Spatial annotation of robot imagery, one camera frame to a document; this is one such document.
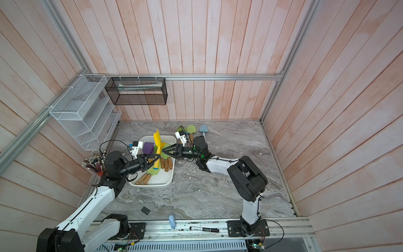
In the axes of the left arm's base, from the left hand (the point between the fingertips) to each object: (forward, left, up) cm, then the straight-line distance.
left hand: (160, 159), depth 74 cm
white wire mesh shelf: (+19, +38, +9) cm, 43 cm away
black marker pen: (-26, -26, -21) cm, 43 cm away
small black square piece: (-18, +9, -22) cm, 30 cm away
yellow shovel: (+10, +3, 0) cm, 10 cm away
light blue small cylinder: (-23, -6, -20) cm, 31 cm away
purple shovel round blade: (-2, +12, -20) cm, 23 cm away
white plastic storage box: (+3, +4, -22) cm, 22 cm away
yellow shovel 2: (-5, +2, -1) cm, 6 cm away
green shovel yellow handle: (+39, -4, -21) cm, 44 cm away
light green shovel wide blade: (+2, -2, 0) cm, 3 cm away
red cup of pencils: (+1, +34, -5) cm, 34 cm away
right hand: (+3, -1, 0) cm, 4 cm away
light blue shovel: (+39, -22, -21) cm, 49 cm away
